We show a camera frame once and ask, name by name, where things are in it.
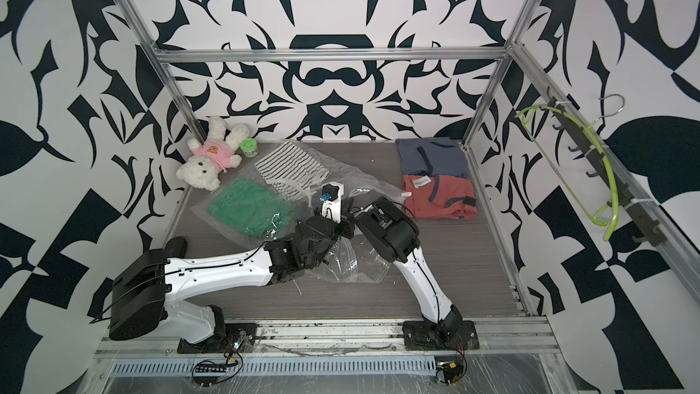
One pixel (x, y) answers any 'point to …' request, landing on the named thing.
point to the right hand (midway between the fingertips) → (284, 211)
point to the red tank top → (440, 196)
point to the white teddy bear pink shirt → (214, 156)
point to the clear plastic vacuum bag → (351, 260)
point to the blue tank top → (432, 156)
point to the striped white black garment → (292, 171)
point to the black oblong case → (176, 247)
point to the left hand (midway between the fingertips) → (350, 196)
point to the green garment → (251, 207)
